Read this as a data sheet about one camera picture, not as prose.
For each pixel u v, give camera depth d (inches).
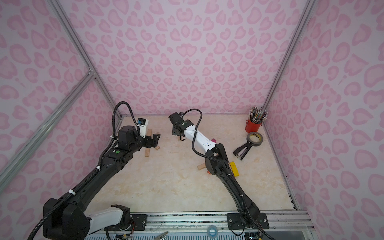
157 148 39.5
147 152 38.5
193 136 27.2
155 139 28.9
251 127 41.6
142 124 27.3
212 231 27.7
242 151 38.5
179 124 29.9
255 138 41.6
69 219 15.4
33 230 13.7
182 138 34.9
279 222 29.4
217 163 25.5
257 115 38.5
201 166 36.5
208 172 35.6
